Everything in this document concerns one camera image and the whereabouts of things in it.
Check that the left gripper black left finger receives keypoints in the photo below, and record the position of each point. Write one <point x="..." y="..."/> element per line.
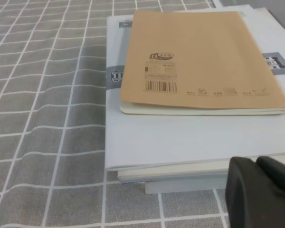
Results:
<point x="252" y="199"/>

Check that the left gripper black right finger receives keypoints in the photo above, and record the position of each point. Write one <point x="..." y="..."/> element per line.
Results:
<point x="274" y="169"/>

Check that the grey lower book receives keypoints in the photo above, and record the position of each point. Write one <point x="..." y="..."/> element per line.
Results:
<point x="163" y="175"/>

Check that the large white book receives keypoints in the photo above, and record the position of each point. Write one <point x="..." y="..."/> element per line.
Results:
<point x="144" y="141"/>

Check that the brown kraft notebook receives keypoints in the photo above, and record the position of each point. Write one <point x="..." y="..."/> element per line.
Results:
<point x="205" y="63"/>

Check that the grey checked tablecloth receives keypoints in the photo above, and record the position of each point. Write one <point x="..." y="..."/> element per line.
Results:
<point x="52" y="59"/>

